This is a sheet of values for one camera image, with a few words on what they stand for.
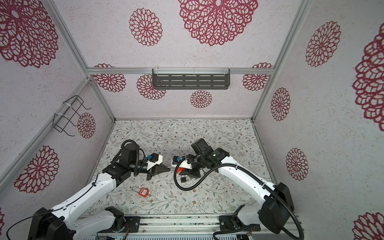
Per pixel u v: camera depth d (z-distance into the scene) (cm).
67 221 41
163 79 100
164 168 68
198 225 75
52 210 41
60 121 73
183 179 88
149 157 60
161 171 66
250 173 46
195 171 66
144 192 83
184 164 64
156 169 65
